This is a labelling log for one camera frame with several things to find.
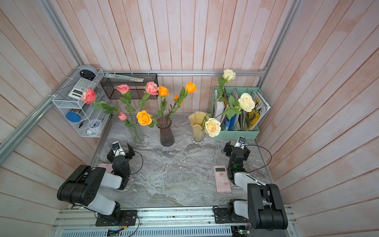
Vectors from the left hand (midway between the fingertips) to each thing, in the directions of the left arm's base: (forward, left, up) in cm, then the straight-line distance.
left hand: (121, 147), depth 90 cm
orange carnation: (+14, -36, +25) cm, 46 cm away
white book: (+19, -61, +15) cm, 65 cm away
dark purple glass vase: (+14, -26, -10) cm, 31 cm away
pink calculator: (-17, -62, -8) cm, 65 cm away
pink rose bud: (+6, -6, +21) cm, 23 cm away
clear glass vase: (+10, -7, +1) cm, 12 cm away
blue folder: (+16, -69, +4) cm, 71 cm away
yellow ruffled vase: (+16, -48, +8) cm, 51 cm away
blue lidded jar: (+6, +21, +21) cm, 30 cm away
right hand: (+2, -72, +3) cm, 72 cm away
